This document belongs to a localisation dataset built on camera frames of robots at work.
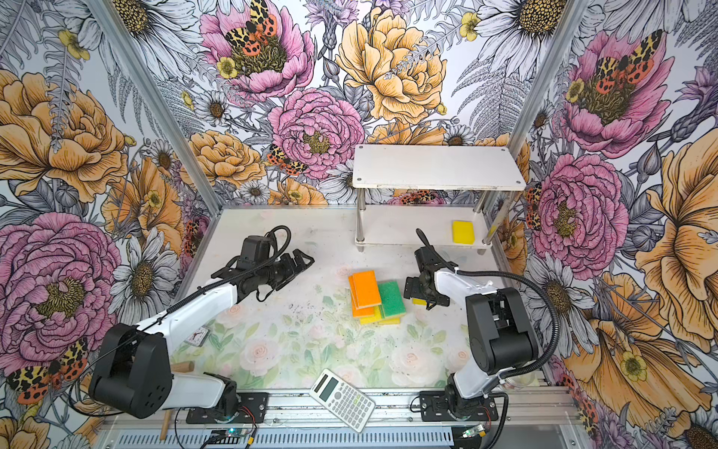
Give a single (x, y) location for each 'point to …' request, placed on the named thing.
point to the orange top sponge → (365, 289)
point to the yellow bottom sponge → (378, 319)
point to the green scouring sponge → (391, 300)
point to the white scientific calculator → (350, 404)
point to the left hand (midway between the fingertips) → (304, 274)
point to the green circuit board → (230, 432)
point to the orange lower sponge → (357, 311)
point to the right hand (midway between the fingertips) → (422, 301)
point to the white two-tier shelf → (491, 171)
